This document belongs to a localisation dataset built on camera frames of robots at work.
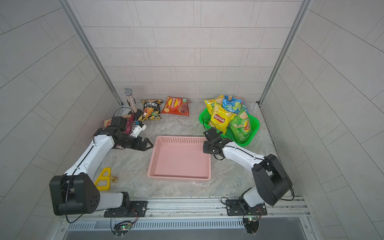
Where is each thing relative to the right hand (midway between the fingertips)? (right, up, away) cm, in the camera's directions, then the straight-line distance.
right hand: (206, 147), depth 89 cm
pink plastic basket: (-16, -7, 0) cm, 17 cm away
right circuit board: (+20, -30, -21) cm, 42 cm away
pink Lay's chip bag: (-38, +15, -16) cm, 44 cm away
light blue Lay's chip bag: (+19, +27, +7) cm, 33 cm away
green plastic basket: (0, +17, +11) cm, 21 cm away
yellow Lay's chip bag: (+9, +13, +3) cm, 16 cm away
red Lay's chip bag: (-22, +26, +19) cm, 39 cm away
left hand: (-32, +5, -7) cm, 33 cm away
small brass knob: (-49, -14, -11) cm, 52 cm away
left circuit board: (-38, -30, -24) cm, 54 cm away
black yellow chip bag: (-38, +23, +15) cm, 47 cm away
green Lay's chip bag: (+20, +13, -3) cm, 24 cm away
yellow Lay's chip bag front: (+6, +25, +4) cm, 26 cm away
